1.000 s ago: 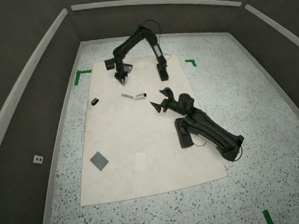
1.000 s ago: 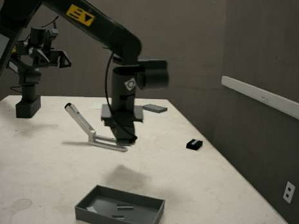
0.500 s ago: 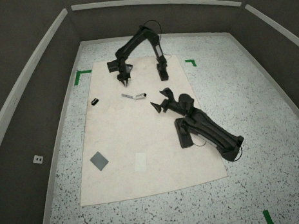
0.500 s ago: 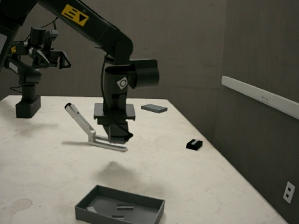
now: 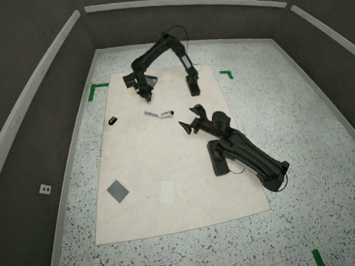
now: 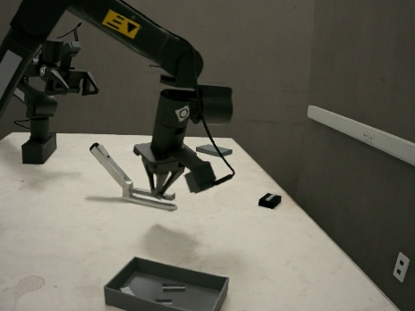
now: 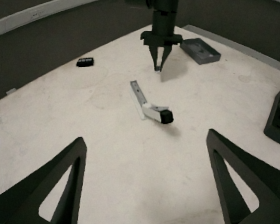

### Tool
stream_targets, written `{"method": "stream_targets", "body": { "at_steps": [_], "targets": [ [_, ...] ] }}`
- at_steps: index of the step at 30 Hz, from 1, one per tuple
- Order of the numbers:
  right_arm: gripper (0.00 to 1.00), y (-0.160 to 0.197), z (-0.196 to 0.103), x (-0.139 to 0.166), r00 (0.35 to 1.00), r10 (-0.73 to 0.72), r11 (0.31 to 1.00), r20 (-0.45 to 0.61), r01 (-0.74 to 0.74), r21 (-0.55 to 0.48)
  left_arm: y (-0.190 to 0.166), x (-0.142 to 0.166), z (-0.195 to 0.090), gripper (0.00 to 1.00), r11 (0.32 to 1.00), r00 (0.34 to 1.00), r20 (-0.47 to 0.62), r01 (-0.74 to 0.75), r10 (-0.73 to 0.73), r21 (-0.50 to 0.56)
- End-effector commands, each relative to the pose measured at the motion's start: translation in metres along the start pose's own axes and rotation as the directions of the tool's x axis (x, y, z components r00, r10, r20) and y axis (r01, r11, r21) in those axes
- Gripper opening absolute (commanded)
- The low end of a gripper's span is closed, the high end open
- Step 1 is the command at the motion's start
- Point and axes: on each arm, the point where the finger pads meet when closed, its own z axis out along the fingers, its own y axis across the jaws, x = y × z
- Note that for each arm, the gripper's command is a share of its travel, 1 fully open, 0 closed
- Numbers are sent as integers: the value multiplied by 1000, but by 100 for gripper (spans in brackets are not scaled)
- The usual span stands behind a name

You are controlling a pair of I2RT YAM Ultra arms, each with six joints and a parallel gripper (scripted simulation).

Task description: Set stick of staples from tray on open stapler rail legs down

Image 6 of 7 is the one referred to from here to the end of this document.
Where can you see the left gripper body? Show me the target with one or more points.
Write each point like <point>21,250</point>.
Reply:
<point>71,77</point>

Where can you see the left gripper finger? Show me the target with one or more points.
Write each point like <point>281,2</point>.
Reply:
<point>53,77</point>
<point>89,78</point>

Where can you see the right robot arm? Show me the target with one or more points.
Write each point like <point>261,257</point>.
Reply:
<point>171,56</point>

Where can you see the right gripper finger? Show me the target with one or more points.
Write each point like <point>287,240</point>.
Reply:
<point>161,179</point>
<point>171,180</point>

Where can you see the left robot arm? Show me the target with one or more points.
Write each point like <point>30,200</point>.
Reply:
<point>40,106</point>

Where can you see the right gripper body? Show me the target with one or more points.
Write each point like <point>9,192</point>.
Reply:
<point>165,149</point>

